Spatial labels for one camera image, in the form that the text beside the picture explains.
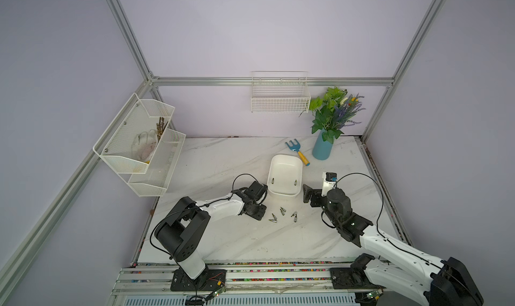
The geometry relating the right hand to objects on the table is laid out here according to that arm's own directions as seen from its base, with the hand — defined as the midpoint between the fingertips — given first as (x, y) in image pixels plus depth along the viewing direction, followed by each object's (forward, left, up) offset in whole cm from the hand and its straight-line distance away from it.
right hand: (314, 187), depth 83 cm
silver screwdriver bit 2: (+11, +5, -13) cm, 18 cm away
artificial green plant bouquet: (+27, -10, +19) cm, 35 cm away
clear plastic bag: (+11, +69, +17) cm, 72 cm away
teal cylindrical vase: (+28, -10, -7) cm, 31 cm away
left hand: (-5, +25, -14) cm, 28 cm away
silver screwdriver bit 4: (-8, +17, -13) cm, 23 cm away
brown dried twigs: (+19, +64, +19) cm, 69 cm away
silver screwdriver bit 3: (-4, +13, -13) cm, 19 cm away
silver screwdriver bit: (+12, +17, -13) cm, 24 cm away
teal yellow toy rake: (+34, +2, -12) cm, 37 cm away
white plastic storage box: (+17, +10, -14) cm, 24 cm away
